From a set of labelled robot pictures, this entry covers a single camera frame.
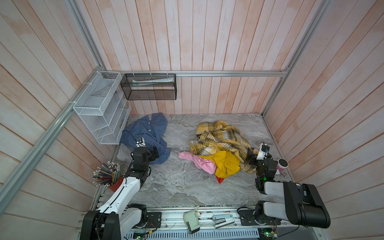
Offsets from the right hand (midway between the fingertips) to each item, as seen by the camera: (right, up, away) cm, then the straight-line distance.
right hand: (256, 148), depth 88 cm
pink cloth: (-34, -8, -2) cm, 35 cm away
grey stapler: (-24, -33, -16) cm, 44 cm away
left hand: (-65, 0, -3) cm, 65 cm away
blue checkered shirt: (-69, +13, +19) cm, 72 cm away
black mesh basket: (-69, +42, +16) cm, 82 cm away
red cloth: (-23, -18, -3) cm, 29 cm away
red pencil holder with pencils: (-84, -13, -11) cm, 86 cm away
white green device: (-40, -32, -18) cm, 54 cm away
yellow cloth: (-18, -9, -1) cm, 20 cm away
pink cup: (+16, -9, 0) cm, 18 cm away
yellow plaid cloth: (-23, +7, +4) cm, 24 cm away
